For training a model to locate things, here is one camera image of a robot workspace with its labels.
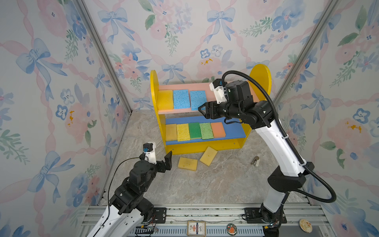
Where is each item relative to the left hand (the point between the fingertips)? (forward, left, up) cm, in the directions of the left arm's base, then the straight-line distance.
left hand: (162, 150), depth 70 cm
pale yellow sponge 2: (+4, -12, -23) cm, 26 cm away
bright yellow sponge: (+18, -9, -9) cm, 22 cm away
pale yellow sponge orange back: (+9, -24, -22) cm, 34 cm away
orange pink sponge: (+19, -29, -8) cm, 36 cm away
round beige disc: (-27, -69, -24) cm, 78 cm away
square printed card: (-29, -16, -23) cm, 40 cm away
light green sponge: (+18, -23, -9) cm, 30 cm away
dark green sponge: (+19, -16, -9) cm, 26 cm away
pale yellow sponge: (+17, -2, -9) cm, 20 cm away
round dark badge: (-28, -33, -24) cm, 50 cm away
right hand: (+12, -19, +17) cm, 28 cm away
